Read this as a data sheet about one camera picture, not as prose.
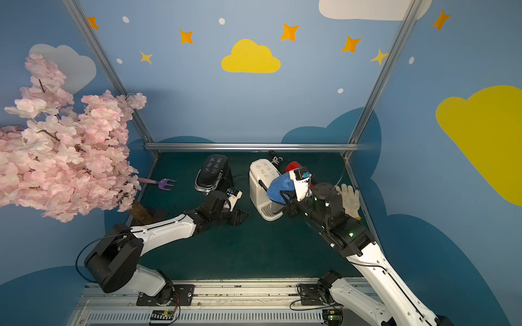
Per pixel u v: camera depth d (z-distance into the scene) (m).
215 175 0.82
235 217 0.77
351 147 1.15
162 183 1.08
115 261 0.43
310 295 0.75
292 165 0.91
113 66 0.85
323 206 0.45
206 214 0.68
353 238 0.44
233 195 0.78
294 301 0.73
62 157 0.46
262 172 0.84
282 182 0.61
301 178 0.54
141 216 0.85
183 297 0.73
